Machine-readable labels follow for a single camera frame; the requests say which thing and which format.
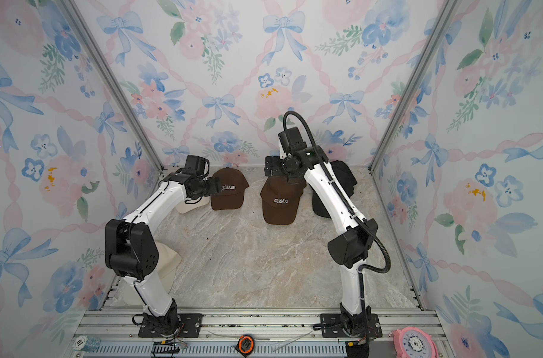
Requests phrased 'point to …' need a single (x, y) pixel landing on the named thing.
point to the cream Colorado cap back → (189, 203)
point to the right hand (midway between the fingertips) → (277, 168)
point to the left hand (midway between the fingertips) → (215, 187)
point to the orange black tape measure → (245, 344)
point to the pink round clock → (414, 342)
